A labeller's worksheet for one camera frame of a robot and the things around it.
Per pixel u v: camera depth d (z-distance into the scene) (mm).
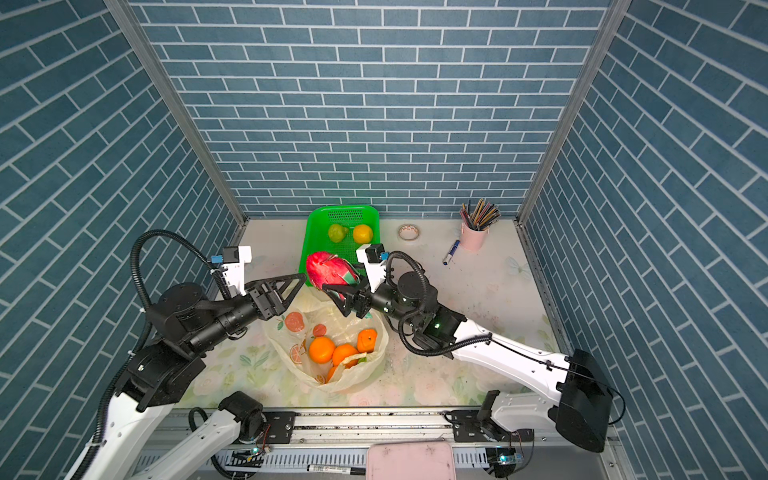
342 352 823
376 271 559
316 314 935
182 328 428
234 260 523
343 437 736
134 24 722
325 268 595
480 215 1062
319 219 1107
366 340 845
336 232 1083
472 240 1077
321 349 820
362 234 1081
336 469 680
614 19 719
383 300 575
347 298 551
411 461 669
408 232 1172
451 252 1087
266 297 505
